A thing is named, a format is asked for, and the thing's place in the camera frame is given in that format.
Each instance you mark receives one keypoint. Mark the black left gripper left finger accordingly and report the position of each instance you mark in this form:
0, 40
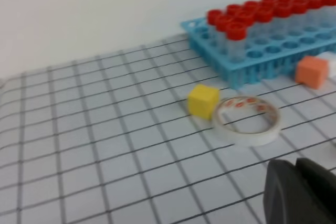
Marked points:
289, 199

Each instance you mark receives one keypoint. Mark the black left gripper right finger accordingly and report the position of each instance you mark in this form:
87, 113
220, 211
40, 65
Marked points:
319, 179

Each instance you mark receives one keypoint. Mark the blue test tube rack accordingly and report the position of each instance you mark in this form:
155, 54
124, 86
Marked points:
268, 54

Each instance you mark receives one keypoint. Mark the white tape roll near cube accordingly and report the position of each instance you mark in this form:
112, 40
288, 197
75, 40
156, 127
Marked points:
246, 121

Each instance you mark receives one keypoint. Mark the orange foam cube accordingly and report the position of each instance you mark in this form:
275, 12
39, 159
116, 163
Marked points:
312, 71

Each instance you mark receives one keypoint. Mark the white foam cube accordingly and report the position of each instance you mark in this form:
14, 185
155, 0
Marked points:
330, 57

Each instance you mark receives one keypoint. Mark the yellow foam cube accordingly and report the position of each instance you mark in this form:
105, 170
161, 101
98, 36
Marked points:
202, 100

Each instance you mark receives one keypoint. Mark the grid-patterned white tablecloth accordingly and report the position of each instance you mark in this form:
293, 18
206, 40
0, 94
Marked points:
108, 139

